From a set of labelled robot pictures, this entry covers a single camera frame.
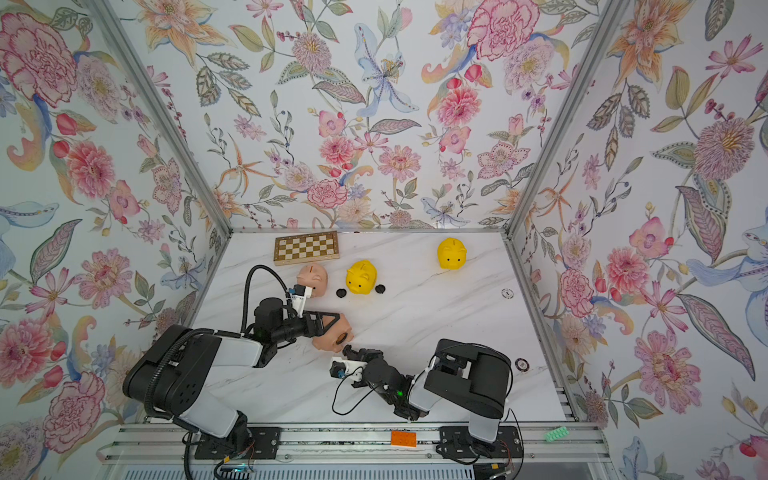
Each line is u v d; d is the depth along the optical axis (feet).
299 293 2.71
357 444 2.47
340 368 2.33
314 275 3.13
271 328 2.40
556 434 2.46
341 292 3.39
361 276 3.14
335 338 2.74
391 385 2.13
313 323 2.65
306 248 3.72
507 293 3.40
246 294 2.31
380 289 3.40
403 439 2.47
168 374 1.52
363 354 2.51
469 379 1.60
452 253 3.42
